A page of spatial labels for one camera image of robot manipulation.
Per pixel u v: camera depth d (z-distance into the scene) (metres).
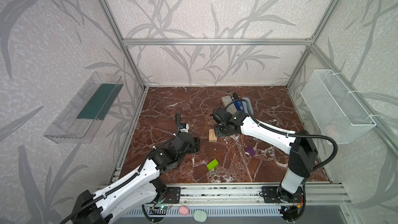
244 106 1.06
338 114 0.63
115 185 0.44
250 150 0.89
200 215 0.67
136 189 0.47
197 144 0.70
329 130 0.75
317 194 0.75
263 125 0.52
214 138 0.90
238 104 1.06
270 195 0.74
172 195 0.72
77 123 0.63
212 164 0.83
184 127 0.69
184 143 0.58
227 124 0.61
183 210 0.68
